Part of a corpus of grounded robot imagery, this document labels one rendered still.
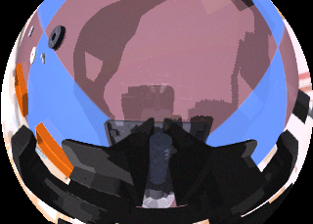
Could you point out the orange rectangular tray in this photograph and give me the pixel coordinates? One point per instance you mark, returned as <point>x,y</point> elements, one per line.
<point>21,90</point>
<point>52,150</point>

